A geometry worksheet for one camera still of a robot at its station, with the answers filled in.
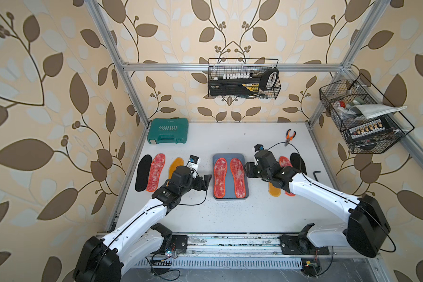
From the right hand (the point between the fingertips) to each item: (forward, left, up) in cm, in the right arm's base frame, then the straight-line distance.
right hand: (246, 166), depth 84 cm
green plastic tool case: (+33, +45, -8) cm, 57 cm away
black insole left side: (+5, +56, -12) cm, 58 cm away
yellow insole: (+11, +38, -12) cm, 42 cm away
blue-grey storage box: (-1, +8, -13) cm, 16 cm away
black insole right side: (+10, -33, -14) cm, 37 cm away
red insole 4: (+9, -24, -12) cm, 28 cm away
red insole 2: (+5, +13, -12) cm, 18 cm away
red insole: (+10, +49, -11) cm, 51 cm away
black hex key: (+3, -39, -13) cm, 42 cm away
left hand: (-3, +21, +1) cm, 22 cm away
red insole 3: (+3, +3, -13) cm, 13 cm away
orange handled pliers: (+27, -32, -13) cm, 44 cm away
